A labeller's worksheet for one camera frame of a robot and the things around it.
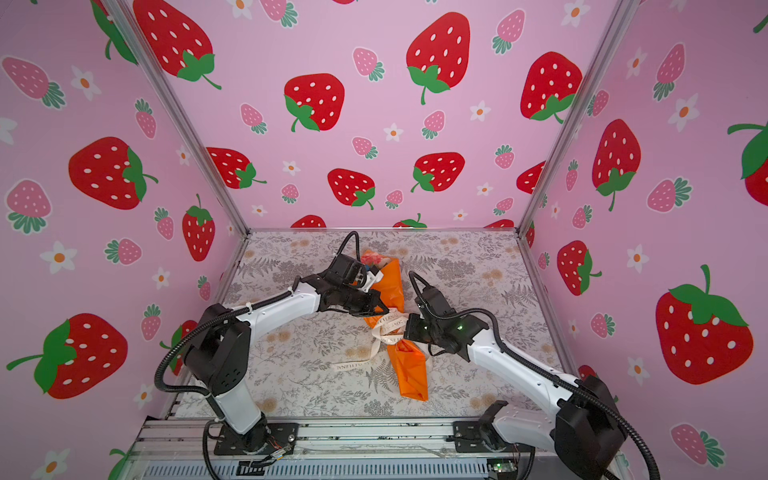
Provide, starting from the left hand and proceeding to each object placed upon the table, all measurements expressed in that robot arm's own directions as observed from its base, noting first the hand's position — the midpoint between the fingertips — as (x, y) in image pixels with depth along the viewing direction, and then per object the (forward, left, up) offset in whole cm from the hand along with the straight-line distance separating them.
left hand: (390, 311), depth 84 cm
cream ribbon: (-5, +1, -3) cm, 6 cm away
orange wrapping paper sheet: (-13, -5, -6) cm, 15 cm away
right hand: (-5, -4, 0) cm, 6 cm away
